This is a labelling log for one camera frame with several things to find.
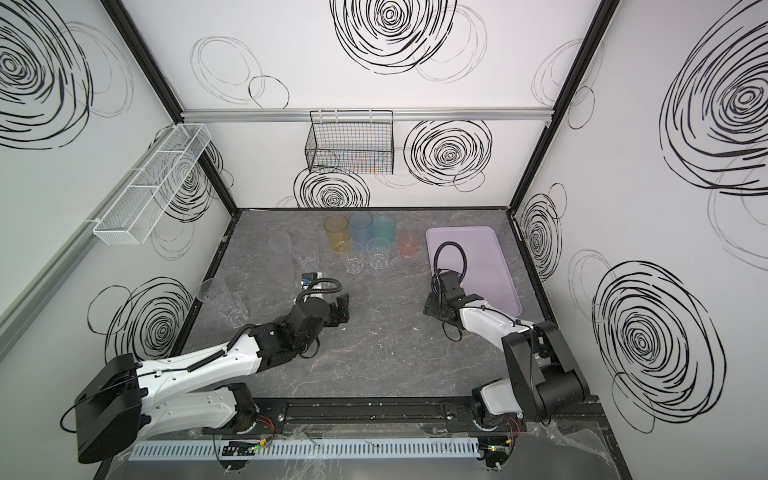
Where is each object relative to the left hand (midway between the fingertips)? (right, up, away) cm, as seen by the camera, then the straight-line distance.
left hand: (340, 297), depth 81 cm
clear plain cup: (-41, -4, +13) cm, 43 cm away
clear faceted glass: (+10, +12, +21) cm, 26 cm away
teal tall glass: (+12, +20, +23) cm, 33 cm away
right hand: (+26, -6, +11) cm, 29 cm away
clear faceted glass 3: (-16, +11, +21) cm, 28 cm away
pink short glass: (+20, +15, +27) cm, 37 cm away
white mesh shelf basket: (-50, +23, -8) cm, 55 cm away
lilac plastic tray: (+49, +4, +24) cm, 55 cm away
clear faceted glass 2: (+1, +12, +22) cm, 25 cm away
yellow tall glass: (-3, +20, +13) cm, 24 cm away
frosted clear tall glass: (-23, +7, +18) cm, 30 cm away
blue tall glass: (+4, +21, +18) cm, 28 cm away
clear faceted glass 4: (-33, -7, +9) cm, 35 cm away
